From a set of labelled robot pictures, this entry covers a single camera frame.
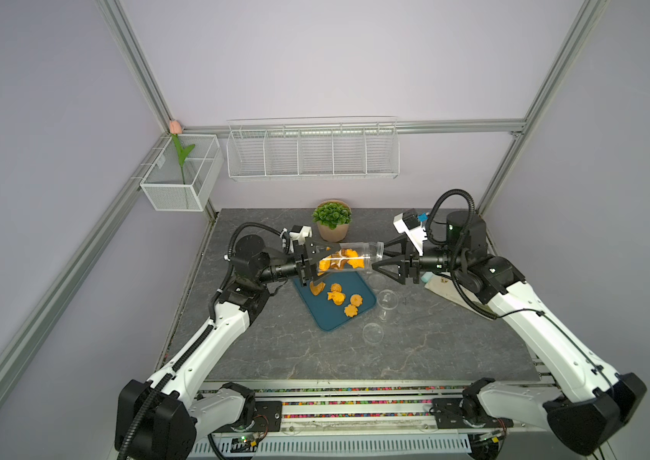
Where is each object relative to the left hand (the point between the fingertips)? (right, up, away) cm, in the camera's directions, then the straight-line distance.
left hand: (340, 260), depth 62 cm
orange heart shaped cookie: (-7, -13, +34) cm, 37 cm away
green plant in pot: (-2, +12, +37) cm, 39 cm away
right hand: (+8, +1, +3) cm, 9 cm away
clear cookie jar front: (+4, +1, +2) cm, 4 cm away
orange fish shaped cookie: (0, -15, +32) cm, 35 cm away
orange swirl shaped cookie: (-1, -12, +35) cm, 37 cm away
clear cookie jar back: (+16, -17, +28) cm, 36 cm away
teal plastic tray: (+2, -14, +32) cm, 35 cm away
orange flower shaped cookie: (+4, -19, +30) cm, 35 cm away
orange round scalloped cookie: (+6, -16, +32) cm, 36 cm away
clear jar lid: (+11, -25, +27) cm, 38 cm away
